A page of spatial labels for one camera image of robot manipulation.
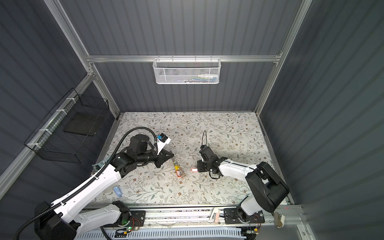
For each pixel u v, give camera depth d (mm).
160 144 642
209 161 691
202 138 1071
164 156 641
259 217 725
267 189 444
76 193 427
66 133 725
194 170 908
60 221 377
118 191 803
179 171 740
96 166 902
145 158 619
